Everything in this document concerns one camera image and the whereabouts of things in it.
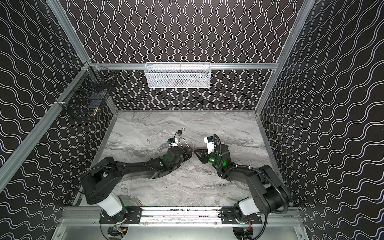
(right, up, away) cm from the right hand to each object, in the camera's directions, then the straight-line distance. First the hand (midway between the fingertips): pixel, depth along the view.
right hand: (197, 151), depth 87 cm
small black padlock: (-12, +11, +21) cm, 27 cm away
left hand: (-1, 0, -3) cm, 3 cm away
